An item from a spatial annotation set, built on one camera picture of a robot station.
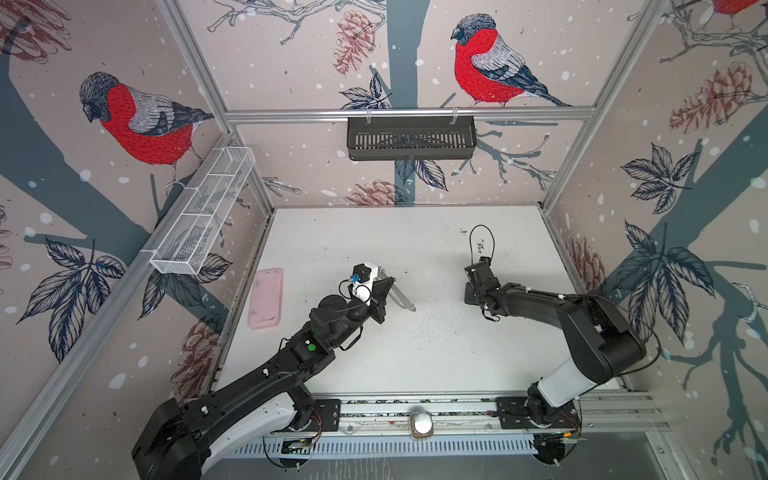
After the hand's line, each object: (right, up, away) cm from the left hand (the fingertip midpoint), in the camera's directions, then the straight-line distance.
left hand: (392, 281), depth 70 cm
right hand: (+27, -8, +26) cm, 39 cm away
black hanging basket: (-7, +42, +25) cm, 50 cm away
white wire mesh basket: (-51, +18, +10) cm, 55 cm away
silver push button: (+7, -30, -6) cm, 32 cm away
